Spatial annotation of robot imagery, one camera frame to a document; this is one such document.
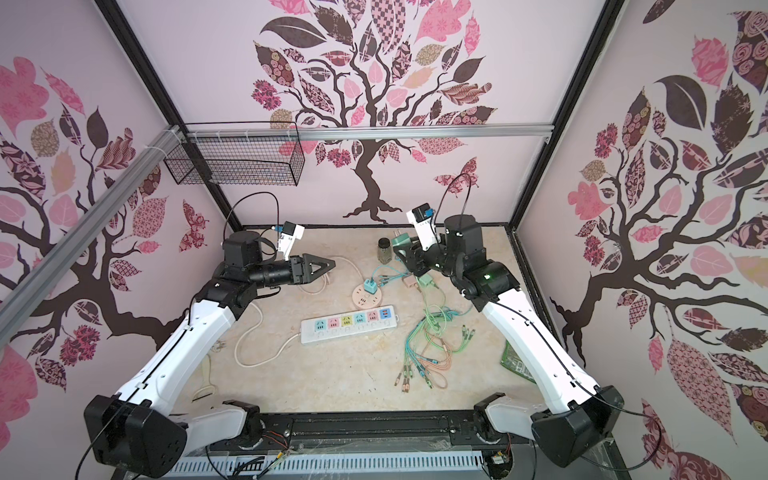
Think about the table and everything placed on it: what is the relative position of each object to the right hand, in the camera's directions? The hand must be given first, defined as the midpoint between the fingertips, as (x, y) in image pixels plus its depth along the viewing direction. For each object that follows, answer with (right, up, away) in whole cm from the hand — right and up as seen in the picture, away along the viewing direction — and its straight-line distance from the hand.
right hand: (403, 240), depth 69 cm
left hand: (-18, -7, +1) cm, 19 cm away
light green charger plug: (+9, -12, +31) cm, 35 cm away
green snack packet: (+32, -34, +15) cm, 49 cm away
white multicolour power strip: (-16, -25, +21) cm, 37 cm away
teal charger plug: (-10, -14, +26) cm, 31 cm away
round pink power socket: (-12, -18, +26) cm, 34 cm away
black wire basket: (-53, +30, +26) cm, 66 cm away
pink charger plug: (+4, -13, +32) cm, 35 cm away
